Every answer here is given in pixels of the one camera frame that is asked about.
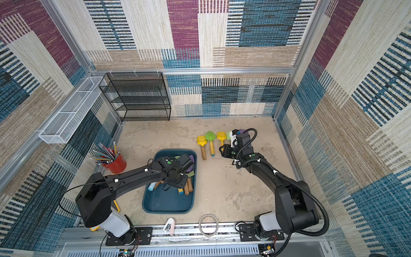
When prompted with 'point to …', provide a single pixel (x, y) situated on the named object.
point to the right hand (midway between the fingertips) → (224, 151)
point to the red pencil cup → (118, 166)
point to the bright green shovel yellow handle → (180, 190)
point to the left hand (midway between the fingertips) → (182, 183)
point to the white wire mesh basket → (60, 128)
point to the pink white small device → (169, 226)
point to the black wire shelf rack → (138, 96)
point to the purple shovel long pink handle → (243, 131)
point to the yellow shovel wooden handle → (202, 141)
